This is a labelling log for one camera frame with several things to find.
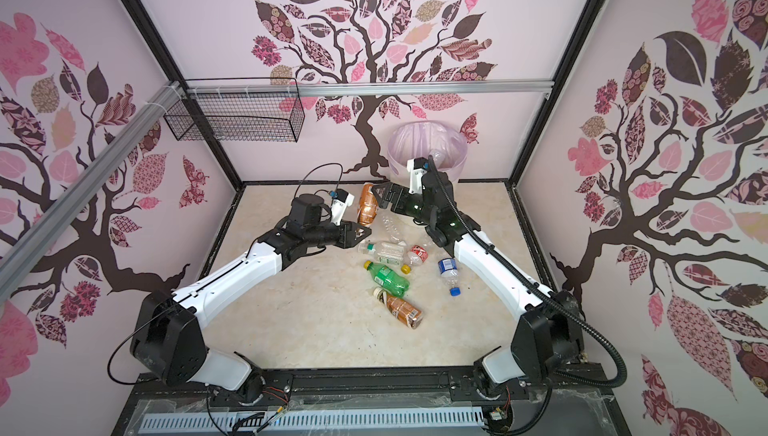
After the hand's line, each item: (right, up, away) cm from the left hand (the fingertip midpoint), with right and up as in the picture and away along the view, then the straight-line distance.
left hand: (366, 234), depth 80 cm
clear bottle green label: (+6, -8, +19) cm, 21 cm away
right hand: (+5, +12, -4) cm, 14 cm away
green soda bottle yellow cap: (+7, -15, +8) cm, 18 cm away
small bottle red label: (+15, -8, +13) cm, 21 cm away
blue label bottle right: (+25, -13, +10) cm, 30 cm away
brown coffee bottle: (+1, +8, -2) cm, 8 cm away
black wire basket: (-34, +40, +15) cm, 54 cm away
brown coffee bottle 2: (+10, -22, +2) cm, 24 cm away
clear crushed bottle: (+7, 0, +24) cm, 25 cm away
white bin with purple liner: (+26, +29, +22) cm, 45 cm away
